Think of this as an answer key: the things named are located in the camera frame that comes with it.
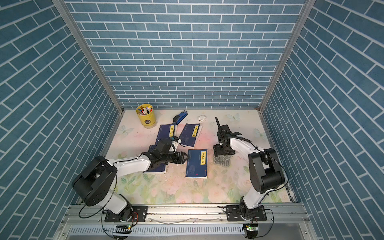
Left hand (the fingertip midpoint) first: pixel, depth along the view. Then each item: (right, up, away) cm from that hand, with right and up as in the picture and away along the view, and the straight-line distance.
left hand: (188, 157), depth 88 cm
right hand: (+21, +2, +6) cm, 22 cm away
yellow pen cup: (-29, +26, +13) cm, 41 cm away
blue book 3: (+5, -5, +4) cm, 8 cm away
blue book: (-18, +15, +18) cm, 30 cm away
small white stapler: (+8, +24, +27) cm, 37 cm away
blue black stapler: (-9, +24, +23) cm, 34 cm away
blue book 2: (0, +13, +17) cm, 21 cm away
